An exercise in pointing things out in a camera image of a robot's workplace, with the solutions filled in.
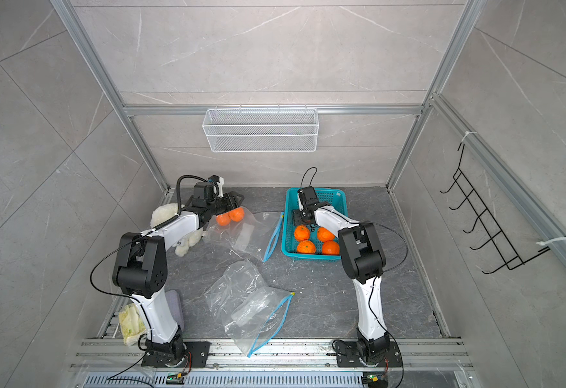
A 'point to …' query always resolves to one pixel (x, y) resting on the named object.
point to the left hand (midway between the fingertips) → (240, 194)
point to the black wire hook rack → (498, 239)
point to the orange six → (237, 214)
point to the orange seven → (223, 219)
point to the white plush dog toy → (165, 212)
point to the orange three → (302, 233)
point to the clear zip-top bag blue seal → (251, 314)
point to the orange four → (324, 235)
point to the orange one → (331, 247)
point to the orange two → (306, 246)
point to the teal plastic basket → (336, 198)
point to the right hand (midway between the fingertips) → (302, 215)
